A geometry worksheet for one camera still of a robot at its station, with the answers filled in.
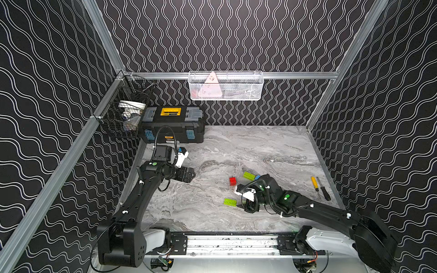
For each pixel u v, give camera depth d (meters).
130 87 0.98
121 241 0.40
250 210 0.70
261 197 0.68
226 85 1.34
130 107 0.80
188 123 0.98
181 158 0.75
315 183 0.93
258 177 0.68
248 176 0.95
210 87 0.89
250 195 0.70
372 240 0.41
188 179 0.73
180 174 0.72
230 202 0.86
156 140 1.06
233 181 0.90
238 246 0.76
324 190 0.90
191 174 0.74
